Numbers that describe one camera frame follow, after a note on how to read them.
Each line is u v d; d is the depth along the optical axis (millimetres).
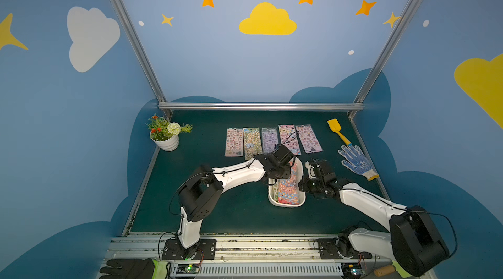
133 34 847
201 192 498
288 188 865
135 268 693
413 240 418
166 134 955
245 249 760
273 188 879
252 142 1076
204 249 753
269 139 1096
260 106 1264
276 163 674
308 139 1107
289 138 1107
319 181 690
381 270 674
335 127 1148
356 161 1013
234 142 1076
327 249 745
